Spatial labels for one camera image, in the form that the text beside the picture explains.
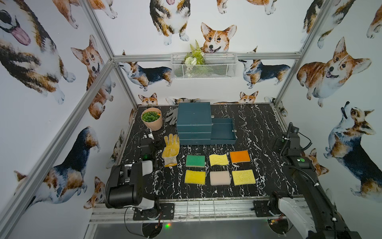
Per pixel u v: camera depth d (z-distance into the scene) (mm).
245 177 836
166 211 735
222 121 1146
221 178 839
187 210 748
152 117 977
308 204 475
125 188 440
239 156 927
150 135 817
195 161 906
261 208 738
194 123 817
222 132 1106
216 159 902
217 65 923
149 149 704
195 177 845
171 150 946
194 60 817
